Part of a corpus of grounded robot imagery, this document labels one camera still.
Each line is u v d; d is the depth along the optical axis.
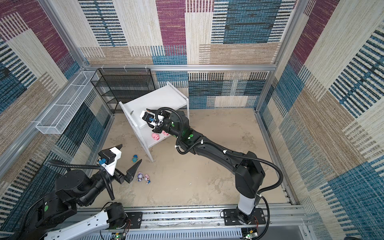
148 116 0.54
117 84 1.02
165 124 0.61
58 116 0.73
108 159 0.43
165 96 0.83
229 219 0.73
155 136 0.83
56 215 0.40
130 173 0.50
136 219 0.73
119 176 0.49
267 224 0.71
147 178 0.85
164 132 0.62
